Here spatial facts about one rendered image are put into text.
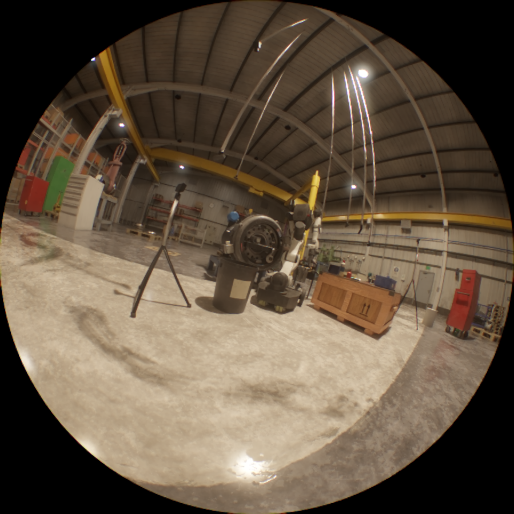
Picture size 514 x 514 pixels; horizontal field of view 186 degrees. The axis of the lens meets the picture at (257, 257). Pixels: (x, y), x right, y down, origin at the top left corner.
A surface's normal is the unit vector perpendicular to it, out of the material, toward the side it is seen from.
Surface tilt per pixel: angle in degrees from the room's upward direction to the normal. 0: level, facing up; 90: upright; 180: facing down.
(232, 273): 93
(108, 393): 0
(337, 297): 90
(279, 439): 0
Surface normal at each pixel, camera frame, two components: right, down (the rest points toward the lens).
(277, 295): -0.32, -0.07
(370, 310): -0.84, -0.22
